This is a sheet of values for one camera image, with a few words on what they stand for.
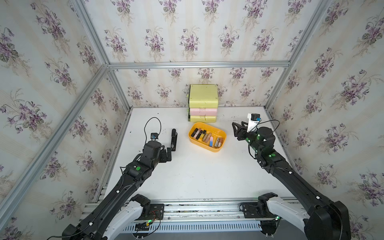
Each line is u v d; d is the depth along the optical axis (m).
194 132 1.04
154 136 0.68
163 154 0.69
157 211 0.72
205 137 1.01
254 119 0.64
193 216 0.73
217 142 0.98
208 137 1.01
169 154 0.70
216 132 1.04
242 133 0.67
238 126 0.70
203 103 0.96
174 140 0.97
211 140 0.98
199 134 1.01
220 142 0.97
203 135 1.01
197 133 1.03
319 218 0.38
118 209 0.44
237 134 0.70
